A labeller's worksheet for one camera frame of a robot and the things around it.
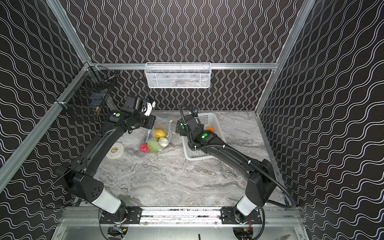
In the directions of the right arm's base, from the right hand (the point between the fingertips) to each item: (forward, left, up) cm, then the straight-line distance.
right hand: (187, 124), depth 81 cm
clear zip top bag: (-2, +11, +1) cm, 11 cm away
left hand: (0, +15, +4) cm, 16 cm away
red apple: (-3, +28, -19) cm, 35 cm away
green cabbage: (-4, +21, -16) cm, 27 cm away
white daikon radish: (-5, +14, -10) cm, 18 cm away
